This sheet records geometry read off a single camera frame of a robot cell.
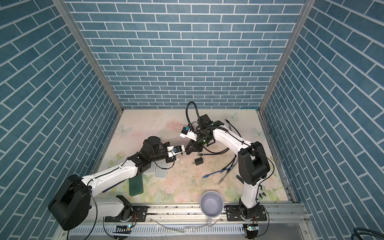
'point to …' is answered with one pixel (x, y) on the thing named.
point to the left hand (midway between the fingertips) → (181, 147)
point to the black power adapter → (198, 161)
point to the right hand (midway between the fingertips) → (187, 147)
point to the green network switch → (136, 185)
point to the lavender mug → (211, 204)
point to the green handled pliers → (240, 179)
